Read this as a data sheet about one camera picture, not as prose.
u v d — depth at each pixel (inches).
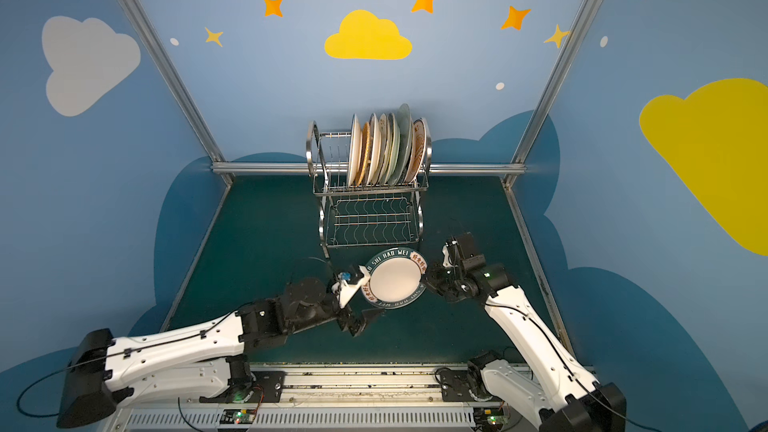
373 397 28.9
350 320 24.0
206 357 18.9
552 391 15.6
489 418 27.9
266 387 29.5
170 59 34.1
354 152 36.7
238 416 27.7
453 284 22.6
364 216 41.1
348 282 23.0
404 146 29.4
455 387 29.0
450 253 24.7
